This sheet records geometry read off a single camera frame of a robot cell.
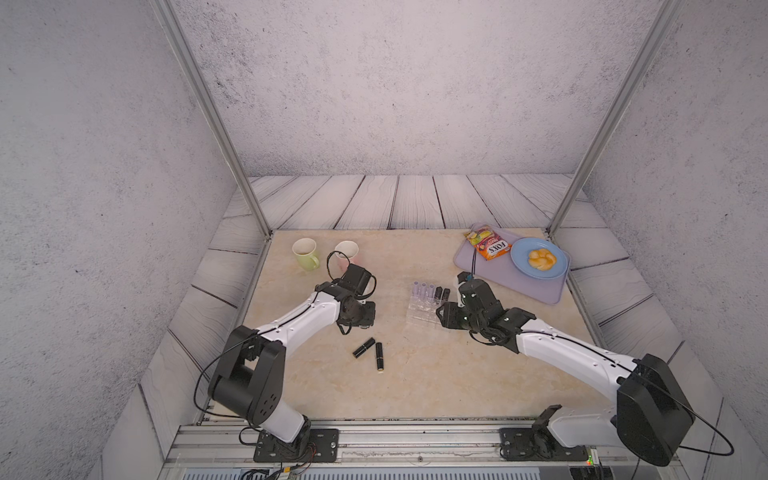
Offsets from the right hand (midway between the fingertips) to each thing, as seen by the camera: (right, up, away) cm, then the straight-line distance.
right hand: (442, 312), depth 83 cm
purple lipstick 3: (-2, +4, +10) cm, 11 cm away
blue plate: (+33, +14, +28) cm, 45 cm away
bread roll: (+39, +14, +24) cm, 48 cm away
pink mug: (-30, +16, +21) cm, 40 cm away
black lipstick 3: (-18, -14, +5) cm, 23 cm away
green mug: (-45, +18, +22) cm, 53 cm away
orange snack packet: (+23, +20, +29) cm, 41 cm away
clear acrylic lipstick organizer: (-4, -2, +13) cm, 13 cm away
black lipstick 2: (-23, -12, +5) cm, 27 cm away
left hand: (-19, -3, +5) cm, 20 cm away
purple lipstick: (-7, +5, +11) cm, 14 cm away
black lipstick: (0, +4, +9) cm, 10 cm away
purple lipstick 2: (-4, +4, +11) cm, 12 cm away
